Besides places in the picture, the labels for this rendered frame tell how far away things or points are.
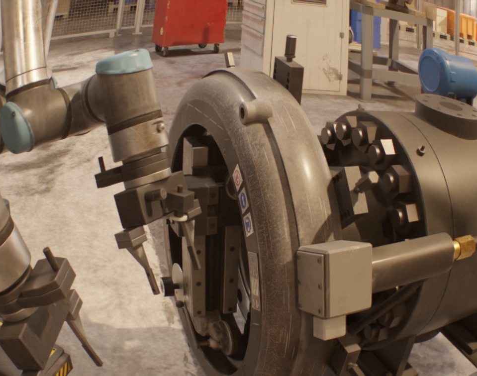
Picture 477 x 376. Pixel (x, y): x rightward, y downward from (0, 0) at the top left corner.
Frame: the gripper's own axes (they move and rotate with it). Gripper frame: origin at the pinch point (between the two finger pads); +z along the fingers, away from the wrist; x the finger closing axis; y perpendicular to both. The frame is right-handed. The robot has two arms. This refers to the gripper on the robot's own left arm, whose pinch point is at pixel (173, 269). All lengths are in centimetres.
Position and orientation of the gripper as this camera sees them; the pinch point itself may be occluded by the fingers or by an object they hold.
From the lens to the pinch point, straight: 97.2
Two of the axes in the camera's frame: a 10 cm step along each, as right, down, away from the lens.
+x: 4.1, -2.1, 8.9
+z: 2.6, 9.6, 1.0
